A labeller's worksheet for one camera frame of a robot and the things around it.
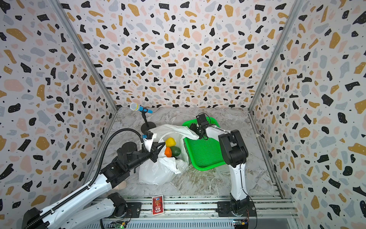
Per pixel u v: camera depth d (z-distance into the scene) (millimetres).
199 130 798
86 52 869
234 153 564
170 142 940
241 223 716
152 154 636
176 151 914
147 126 1069
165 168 732
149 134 624
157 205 742
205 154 957
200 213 734
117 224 702
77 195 453
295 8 717
